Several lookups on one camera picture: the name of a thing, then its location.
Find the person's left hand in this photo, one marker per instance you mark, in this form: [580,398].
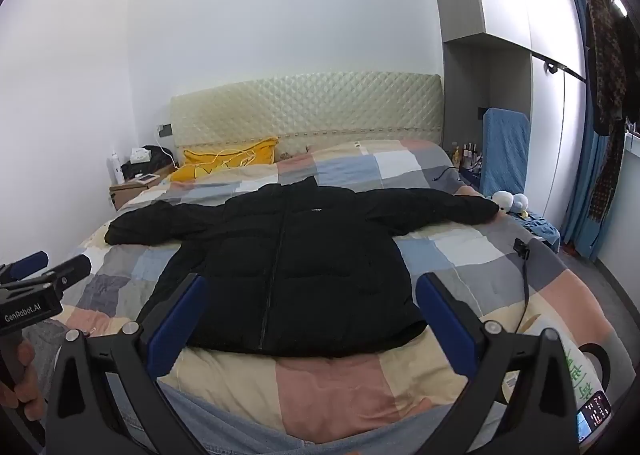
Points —
[29,375]

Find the cream quilted headboard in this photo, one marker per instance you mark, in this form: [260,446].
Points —
[300,105]

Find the black puffer jacket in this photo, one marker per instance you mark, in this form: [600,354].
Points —
[300,260]

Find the yellow pillow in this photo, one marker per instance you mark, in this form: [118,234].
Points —
[260,150]

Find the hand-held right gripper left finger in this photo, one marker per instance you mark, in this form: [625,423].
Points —
[175,330]

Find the white phone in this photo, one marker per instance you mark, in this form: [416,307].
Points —
[147,178]

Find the cardboard box nightstand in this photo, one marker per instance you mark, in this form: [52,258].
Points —
[125,192]

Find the patchwork checked quilt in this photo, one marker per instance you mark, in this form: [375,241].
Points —
[340,385]

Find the brown patterned hanging garment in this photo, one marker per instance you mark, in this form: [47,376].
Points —
[607,85]

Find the grey wall socket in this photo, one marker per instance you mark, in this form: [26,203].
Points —
[165,130]

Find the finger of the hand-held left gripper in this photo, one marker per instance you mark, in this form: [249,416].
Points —
[29,264]
[72,270]

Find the row of small bottles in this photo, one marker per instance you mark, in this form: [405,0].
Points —
[467,152]

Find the black bag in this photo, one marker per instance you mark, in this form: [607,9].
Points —
[155,157]

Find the smartphone with lit screen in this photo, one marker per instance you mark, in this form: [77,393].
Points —
[592,417]

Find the white bottle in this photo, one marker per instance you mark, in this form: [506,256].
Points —
[117,170]

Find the person's blue jeans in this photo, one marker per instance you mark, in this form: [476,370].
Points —
[225,430]

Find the white roll with green writing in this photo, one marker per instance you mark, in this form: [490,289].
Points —
[580,365]

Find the blue curtain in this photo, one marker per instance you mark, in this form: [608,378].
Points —
[582,135]

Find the blue towel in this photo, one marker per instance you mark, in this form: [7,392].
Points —
[505,155]

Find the white plush toy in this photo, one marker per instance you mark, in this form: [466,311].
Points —
[502,200]

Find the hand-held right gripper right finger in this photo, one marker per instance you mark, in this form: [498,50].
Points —
[447,330]

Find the black wall rail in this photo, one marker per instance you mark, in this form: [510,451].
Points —
[560,66]

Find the white tissue box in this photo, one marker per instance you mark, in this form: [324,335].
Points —
[140,156]

